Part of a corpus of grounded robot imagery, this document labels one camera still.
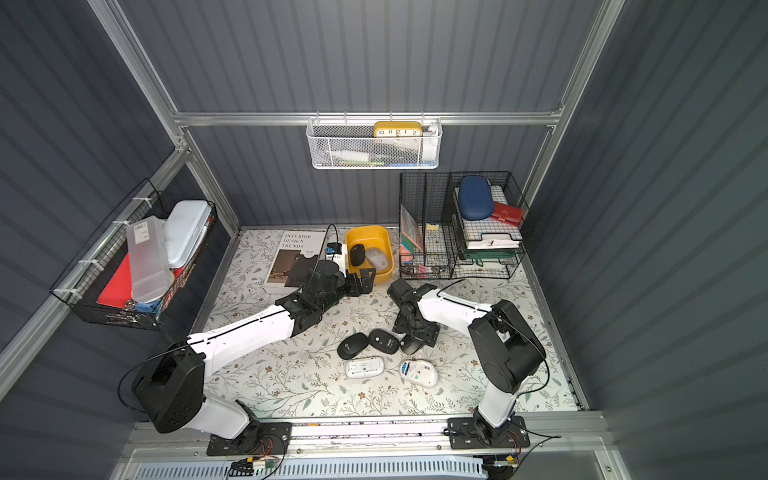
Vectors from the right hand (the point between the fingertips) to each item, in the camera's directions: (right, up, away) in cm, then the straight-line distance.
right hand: (415, 332), depth 90 cm
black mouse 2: (-2, -3, -3) cm, 4 cm away
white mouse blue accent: (+1, -9, -9) cm, 12 cm away
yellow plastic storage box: (-15, +31, +28) cm, 44 cm away
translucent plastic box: (-61, +20, -25) cm, 68 cm away
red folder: (-70, +16, -22) cm, 75 cm away
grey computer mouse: (-13, +22, +17) cm, 31 cm away
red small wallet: (+30, +37, +4) cm, 47 cm away
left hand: (-14, +19, -8) cm, 25 cm away
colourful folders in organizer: (0, +30, +17) cm, 35 cm away
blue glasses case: (+21, +43, +9) cm, 49 cm away
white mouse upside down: (-15, -8, -8) cm, 18 cm away
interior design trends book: (-44, +28, +20) cm, 55 cm away
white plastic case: (-60, +31, -15) cm, 69 cm away
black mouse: (-10, -2, -3) cm, 10 cm away
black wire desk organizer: (+8, +46, +25) cm, 53 cm away
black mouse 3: (-19, -3, -4) cm, 20 cm away
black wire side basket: (-71, +18, -29) cm, 79 cm away
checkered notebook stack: (+24, +29, +2) cm, 37 cm away
